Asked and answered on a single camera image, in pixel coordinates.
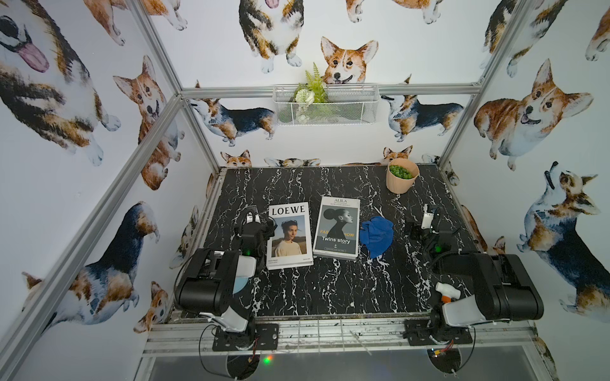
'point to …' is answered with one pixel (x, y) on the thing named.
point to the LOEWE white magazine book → (291, 245)
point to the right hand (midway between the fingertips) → (417, 215)
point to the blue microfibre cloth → (377, 234)
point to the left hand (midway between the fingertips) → (257, 214)
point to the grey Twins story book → (337, 229)
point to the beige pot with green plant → (401, 175)
